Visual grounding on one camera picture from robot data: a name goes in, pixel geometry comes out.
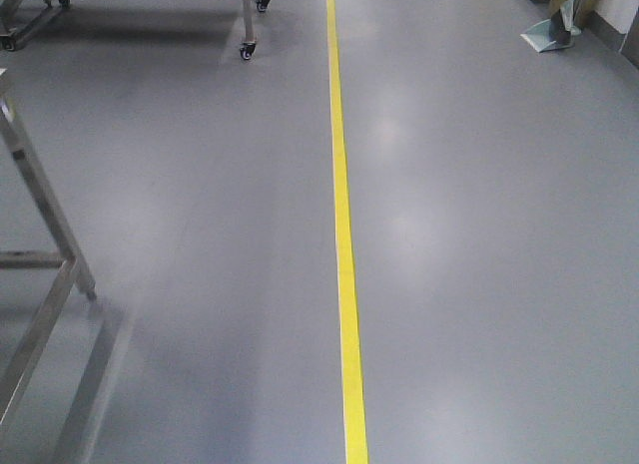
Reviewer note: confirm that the bare steel table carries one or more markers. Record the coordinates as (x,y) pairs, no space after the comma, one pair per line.
(48,204)

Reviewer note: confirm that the steel rack on castors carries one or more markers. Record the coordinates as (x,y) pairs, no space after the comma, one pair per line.
(249,20)

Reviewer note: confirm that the pale green dustpan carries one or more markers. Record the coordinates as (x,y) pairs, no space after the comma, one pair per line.
(541,40)

